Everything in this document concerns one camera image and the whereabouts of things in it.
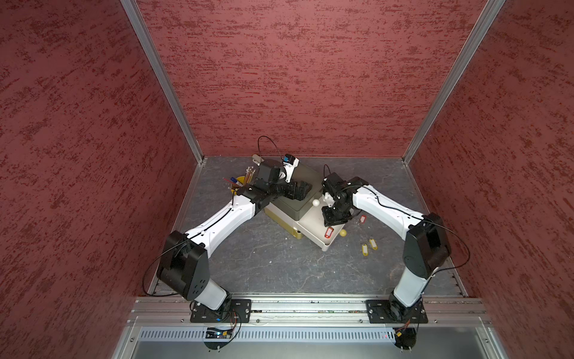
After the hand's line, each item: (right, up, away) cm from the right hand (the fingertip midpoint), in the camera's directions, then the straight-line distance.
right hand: (329, 226), depth 85 cm
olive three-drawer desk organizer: (-23, +4, +6) cm, 24 cm away
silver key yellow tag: (+19, -8, +5) cm, 21 cm away
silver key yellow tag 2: (+15, -10, +4) cm, 19 cm away
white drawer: (-7, +1, +3) cm, 8 cm away
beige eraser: (-34, +29, +34) cm, 56 cm away
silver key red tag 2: (0, -3, +1) cm, 3 cm away
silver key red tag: (+6, +8, -24) cm, 26 cm away
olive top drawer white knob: (-14, +8, -9) cm, 18 cm away
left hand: (-12, +15, -3) cm, 19 cm away
